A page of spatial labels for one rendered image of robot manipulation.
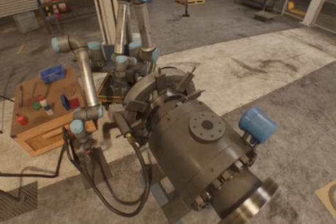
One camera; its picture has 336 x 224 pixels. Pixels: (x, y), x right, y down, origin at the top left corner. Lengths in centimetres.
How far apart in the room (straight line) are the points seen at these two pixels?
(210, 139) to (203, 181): 23
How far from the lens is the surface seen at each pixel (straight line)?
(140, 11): 149
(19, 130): 211
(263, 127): 99
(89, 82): 133
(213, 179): 94
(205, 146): 97
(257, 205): 100
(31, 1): 950
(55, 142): 226
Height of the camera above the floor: 170
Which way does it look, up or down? 43 degrees down
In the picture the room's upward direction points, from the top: straight up
